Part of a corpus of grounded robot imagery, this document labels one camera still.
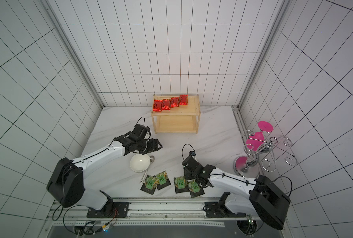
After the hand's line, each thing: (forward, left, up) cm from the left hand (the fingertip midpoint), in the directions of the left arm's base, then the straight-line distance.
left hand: (155, 150), depth 84 cm
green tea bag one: (-16, +3, -9) cm, 19 cm away
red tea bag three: (+26, -11, +14) cm, 32 cm away
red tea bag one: (+24, 0, +13) cm, 27 cm away
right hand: (-9, -17, -9) cm, 22 cm away
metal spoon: (-3, +3, -6) cm, 7 cm away
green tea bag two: (-14, -5, -9) cm, 17 cm away
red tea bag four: (+29, -16, +13) cm, 36 cm away
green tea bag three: (-16, -15, -9) cm, 24 cm away
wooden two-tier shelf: (+30, -16, -9) cm, 35 cm away
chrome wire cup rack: (-7, -53, -5) cm, 54 cm away
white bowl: (-5, +10, -7) cm, 13 cm away
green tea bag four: (-17, -22, -9) cm, 29 cm away
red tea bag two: (+24, -5, +14) cm, 28 cm away
